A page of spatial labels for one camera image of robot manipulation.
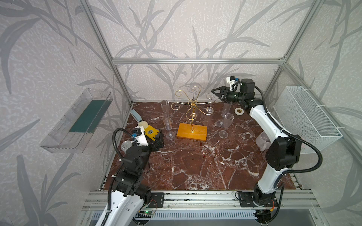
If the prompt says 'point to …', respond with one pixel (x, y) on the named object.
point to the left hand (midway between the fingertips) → (154, 132)
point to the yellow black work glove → (149, 131)
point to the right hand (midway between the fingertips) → (213, 91)
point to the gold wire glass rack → (192, 131)
